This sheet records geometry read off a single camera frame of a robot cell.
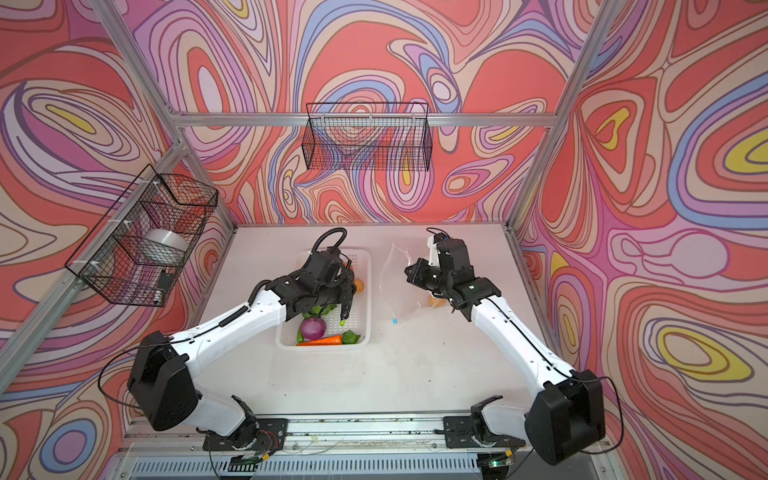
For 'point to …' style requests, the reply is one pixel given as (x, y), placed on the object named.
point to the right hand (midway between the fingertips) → (406, 276)
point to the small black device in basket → (166, 281)
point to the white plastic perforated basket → (359, 319)
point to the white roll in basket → (166, 246)
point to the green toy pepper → (349, 337)
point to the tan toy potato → (437, 302)
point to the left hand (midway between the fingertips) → (356, 286)
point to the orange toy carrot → (326, 341)
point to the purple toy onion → (313, 328)
